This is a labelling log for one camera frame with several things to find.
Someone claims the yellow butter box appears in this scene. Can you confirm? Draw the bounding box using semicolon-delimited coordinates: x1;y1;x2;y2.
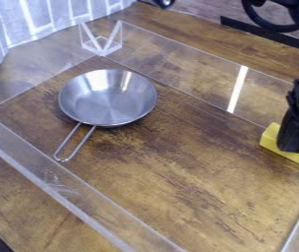
261;122;299;164

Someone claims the silver frying pan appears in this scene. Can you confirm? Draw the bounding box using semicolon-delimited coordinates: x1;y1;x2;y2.
54;69;158;162

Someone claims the clear acrylic tray barrier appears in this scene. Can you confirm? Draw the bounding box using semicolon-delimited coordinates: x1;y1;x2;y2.
0;20;299;252

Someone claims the black strip on table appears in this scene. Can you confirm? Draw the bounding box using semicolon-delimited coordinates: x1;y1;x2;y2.
221;16;299;49

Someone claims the white grey curtain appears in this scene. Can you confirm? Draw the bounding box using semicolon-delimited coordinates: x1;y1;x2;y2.
0;0;137;64

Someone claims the black cable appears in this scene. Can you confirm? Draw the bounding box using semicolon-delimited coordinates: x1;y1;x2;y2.
241;0;299;33

